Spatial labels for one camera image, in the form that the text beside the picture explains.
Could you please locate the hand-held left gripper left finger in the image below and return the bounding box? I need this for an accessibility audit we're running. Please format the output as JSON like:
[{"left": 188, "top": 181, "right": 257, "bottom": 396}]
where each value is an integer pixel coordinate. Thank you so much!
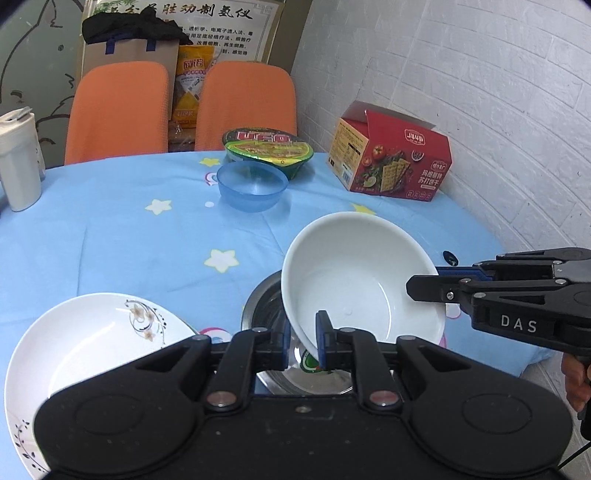
[{"left": 134, "top": 322, "right": 294, "bottom": 414}]

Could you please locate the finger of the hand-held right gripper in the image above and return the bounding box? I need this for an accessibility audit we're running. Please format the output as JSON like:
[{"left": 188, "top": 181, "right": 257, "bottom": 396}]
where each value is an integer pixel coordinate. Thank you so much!
[
  {"left": 406, "top": 274, "right": 570, "bottom": 304},
  {"left": 436, "top": 248, "right": 591, "bottom": 281}
]

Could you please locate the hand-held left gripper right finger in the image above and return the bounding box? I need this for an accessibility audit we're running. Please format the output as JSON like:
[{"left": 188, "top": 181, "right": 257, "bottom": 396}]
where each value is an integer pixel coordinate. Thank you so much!
[{"left": 315, "top": 311, "right": 467, "bottom": 414}]

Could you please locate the stainless steel bowl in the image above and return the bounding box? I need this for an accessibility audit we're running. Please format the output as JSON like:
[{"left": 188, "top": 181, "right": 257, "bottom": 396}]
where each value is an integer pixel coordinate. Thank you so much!
[{"left": 240, "top": 270, "right": 398, "bottom": 396}]

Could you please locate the plain white bowl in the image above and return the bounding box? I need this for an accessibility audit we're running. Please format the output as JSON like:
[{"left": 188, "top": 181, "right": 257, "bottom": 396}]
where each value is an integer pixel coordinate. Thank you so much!
[{"left": 281, "top": 212, "right": 446, "bottom": 365}]

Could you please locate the white flower print plate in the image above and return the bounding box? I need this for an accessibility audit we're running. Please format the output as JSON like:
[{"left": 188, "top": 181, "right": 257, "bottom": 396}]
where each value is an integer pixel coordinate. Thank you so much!
[{"left": 4, "top": 292, "right": 199, "bottom": 480}]

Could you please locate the person's right hand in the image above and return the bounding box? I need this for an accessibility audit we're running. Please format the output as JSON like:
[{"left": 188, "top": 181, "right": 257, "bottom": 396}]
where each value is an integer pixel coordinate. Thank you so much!
[{"left": 561, "top": 353, "right": 588, "bottom": 413}]

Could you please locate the red cracker box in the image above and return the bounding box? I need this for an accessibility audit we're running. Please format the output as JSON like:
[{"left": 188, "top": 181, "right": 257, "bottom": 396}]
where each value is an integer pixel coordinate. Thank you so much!
[{"left": 328, "top": 100, "right": 452, "bottom": 203}]

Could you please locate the blue plastic bowl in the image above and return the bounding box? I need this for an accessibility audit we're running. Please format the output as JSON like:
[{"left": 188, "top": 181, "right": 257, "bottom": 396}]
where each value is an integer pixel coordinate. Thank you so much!
[{"left": 216, "top": 161, "right": 289, "bottom": 213}]

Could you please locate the blue cartoon print tablecloth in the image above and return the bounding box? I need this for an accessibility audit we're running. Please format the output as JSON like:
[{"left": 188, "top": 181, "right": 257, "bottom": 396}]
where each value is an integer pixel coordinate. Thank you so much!
[{"left": 0, "top": 148, "right": 559, "bottom": 462}]

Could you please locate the green instant noodle bowl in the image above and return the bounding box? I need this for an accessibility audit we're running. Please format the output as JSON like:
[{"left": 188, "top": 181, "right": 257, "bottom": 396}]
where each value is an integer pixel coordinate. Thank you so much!
[{"left": 222, "top": 128, "right": 315, "bottom": 181}]

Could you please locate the orange chair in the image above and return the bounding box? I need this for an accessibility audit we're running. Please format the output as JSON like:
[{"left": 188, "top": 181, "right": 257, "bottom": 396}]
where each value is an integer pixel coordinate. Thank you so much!
[
  {"left": 64, "top": 61, "right": 171, "bottom": 165},
  {"left": 195, "top": 62, "right": 297, "bottom": 151}
]

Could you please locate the yellow packet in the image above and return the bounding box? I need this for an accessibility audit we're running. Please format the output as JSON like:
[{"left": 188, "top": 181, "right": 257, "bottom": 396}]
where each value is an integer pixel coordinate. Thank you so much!
[{"left": 173, "top": 45, "right": 222, "bottom": 129}]

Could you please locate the white lidded cup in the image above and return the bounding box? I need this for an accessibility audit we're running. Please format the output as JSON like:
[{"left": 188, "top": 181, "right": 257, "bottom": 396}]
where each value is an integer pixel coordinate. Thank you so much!
[{"left": 0, "top": 107, "right": 43, "bottom": 212}]

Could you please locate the cardboard box with black cloth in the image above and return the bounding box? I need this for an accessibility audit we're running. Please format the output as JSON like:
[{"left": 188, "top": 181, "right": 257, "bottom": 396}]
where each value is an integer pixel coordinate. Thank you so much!
[{"left": 82, "top": 38, "right": 181, "bottom": 84}]

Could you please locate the black cable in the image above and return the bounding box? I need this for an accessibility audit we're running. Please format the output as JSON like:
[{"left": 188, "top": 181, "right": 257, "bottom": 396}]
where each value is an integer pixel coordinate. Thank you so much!
[{"left": 558, "top": 434, "right": 591, "bottom": 472}]

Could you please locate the bamboo border wall poster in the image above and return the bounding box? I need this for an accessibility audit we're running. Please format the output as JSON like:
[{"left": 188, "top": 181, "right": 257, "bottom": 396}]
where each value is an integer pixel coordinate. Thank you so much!
[{"left": 81, "top": 0, "right": 284, "bottom": 65}]

